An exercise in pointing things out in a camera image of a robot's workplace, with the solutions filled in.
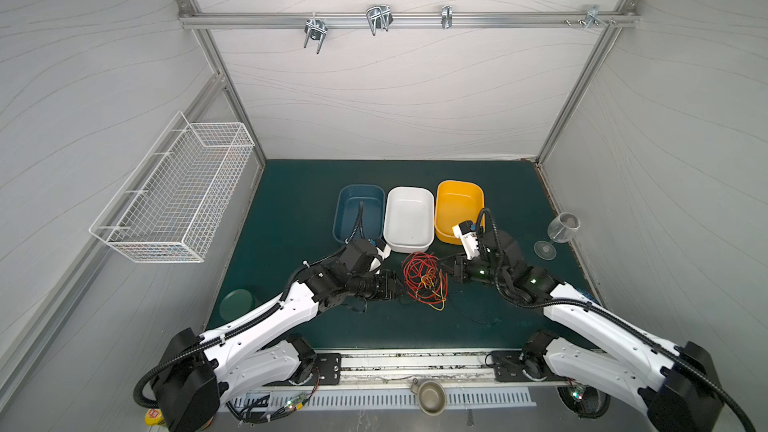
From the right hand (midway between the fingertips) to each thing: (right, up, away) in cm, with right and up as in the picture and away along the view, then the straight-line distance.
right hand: (442, 255), depth 77 cm
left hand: (-9, -7, -3) cm, 12 cm away
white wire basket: (-65, +13, -9) cm, 67 cm away
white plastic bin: (-7, +7, +28) cm, 30 cm away
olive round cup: (-4, -32, -7) cm, 33 cm away
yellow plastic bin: (+10, +12, +28) cm, 33 cm away
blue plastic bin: (-30, +10, +31) cm, 44 cm away
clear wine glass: (+37, +5, +10) cm, 38 cm away
